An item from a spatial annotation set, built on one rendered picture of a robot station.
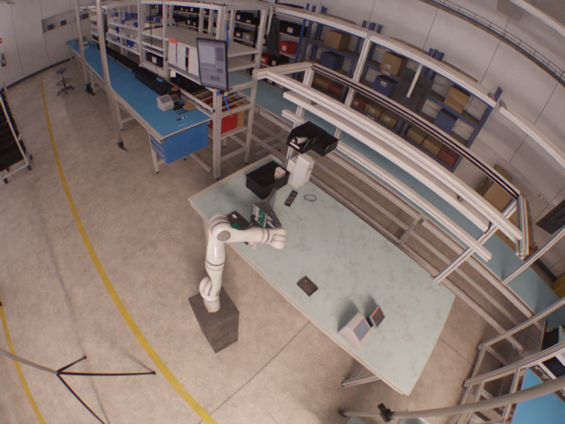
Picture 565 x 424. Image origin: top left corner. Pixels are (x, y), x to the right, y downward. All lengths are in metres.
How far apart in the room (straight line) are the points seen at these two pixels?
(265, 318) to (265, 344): 0.26
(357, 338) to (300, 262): 0.61
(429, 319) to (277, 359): 1.35
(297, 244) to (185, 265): 1.42
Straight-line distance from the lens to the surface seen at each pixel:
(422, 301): 1.97
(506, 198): 4.36
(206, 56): 2.41
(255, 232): 1.16
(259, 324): 2.54
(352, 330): 1.46
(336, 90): 5.34
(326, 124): 3.29
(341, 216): 2.05
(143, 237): 3.12
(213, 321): 1.66
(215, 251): 1.19
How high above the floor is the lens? 2.43
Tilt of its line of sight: 48 degrees down
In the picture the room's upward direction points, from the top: 14 degrees clockwise
